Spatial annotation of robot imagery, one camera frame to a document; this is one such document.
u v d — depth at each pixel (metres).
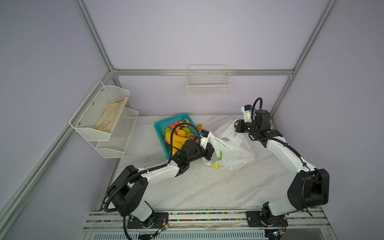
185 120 1.01
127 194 0.43
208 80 0.95
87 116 0.69
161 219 0.74
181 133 0.98
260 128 0.65
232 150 0.77
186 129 1.02
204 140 0.70
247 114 0.75
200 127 1.05
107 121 0.77
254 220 0.73
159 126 1.04
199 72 0.93
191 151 0.63
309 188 0.44
